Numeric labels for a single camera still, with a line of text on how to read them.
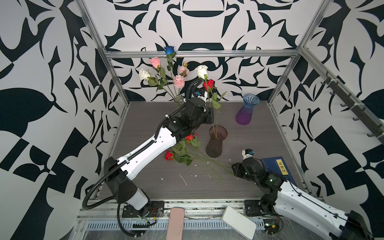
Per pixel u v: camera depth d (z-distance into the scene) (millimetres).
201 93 612
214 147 940
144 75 743
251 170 629
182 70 902
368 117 549
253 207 743
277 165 874
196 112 500
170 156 880
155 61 811
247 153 752
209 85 759
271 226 711
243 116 1008
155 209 725
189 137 958
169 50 851
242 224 668
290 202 525
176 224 689
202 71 600
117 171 396
